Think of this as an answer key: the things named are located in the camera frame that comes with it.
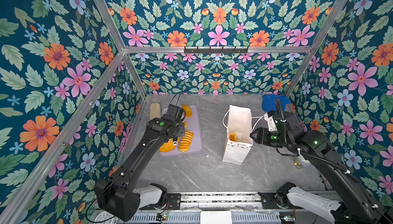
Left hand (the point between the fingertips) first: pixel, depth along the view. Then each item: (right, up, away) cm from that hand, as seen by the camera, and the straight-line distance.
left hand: (182, 126), depth 77 cm
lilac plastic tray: (+4, -2, +26) cm, 26 cm away
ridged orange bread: (0, -11, +15) cm, 18 cm away
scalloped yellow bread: (+29, -8, +16) cm, 34 cm away
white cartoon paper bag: (+34, -8, +22) cm, 41 cm away
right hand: (+34, -3, -9) cm, 35 cm away
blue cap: (+59, +15, +37) cm, 71 cm away
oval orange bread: (0, +7, +28) cm, 29 cm away
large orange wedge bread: (-10, -12, +12) cm, 20 cm away
